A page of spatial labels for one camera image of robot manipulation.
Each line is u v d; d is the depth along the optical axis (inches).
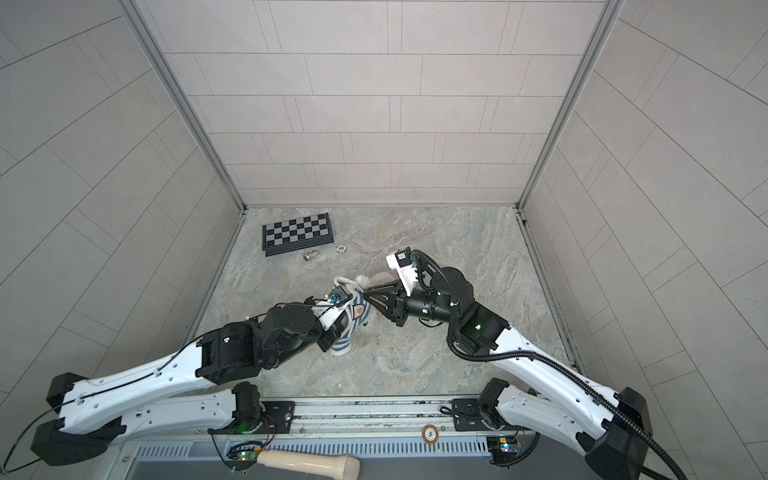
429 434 27.3
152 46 29.8
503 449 26.8
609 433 14.9
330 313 20.7
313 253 40.1
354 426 27.8
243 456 25.6
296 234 40.5
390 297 22.2
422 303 22.0
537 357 17.8
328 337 21.6
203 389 17.5
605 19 28.2
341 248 41.2
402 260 22.0
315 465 24.8
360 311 24.4
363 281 25.4
